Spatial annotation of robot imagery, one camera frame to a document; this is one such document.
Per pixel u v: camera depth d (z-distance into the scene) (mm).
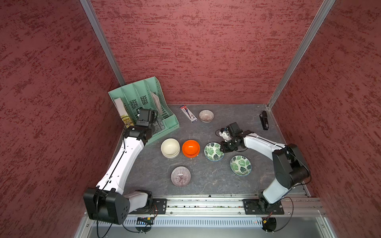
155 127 711
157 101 1033
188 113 1134
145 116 577
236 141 683
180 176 830
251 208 733
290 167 467
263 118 1100
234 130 752
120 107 799
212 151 923
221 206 758
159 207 738
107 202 375
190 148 904
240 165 874
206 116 1102
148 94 1067
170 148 918
